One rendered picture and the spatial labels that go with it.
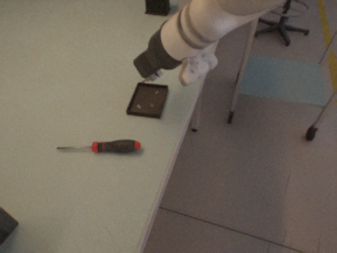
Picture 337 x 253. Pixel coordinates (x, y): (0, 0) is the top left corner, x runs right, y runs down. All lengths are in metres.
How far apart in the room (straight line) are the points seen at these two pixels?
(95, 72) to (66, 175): 0.33
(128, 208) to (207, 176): 1.24
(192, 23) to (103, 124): 0.31
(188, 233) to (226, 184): 0.40
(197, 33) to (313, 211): 1.49
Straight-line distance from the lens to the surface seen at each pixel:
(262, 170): 1.78
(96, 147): 0.52
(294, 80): 2.02
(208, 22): 0.37
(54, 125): 0.62
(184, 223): 1.52
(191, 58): 0.44
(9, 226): 0.49
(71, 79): 0.74
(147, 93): 0.64
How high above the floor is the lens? 1.41
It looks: 47 degrees down
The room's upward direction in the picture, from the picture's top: 1 degrees counter-clockwise
